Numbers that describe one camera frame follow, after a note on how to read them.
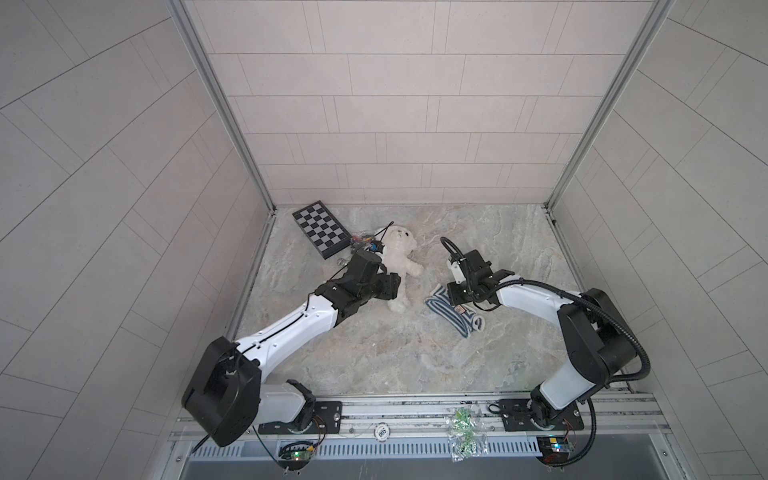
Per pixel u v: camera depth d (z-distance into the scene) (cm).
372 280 64
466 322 83
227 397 39
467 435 68
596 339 45
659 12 71
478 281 70
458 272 75
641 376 43
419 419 72
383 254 74
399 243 96
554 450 68
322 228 105
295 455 65
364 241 105
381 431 69
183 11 71
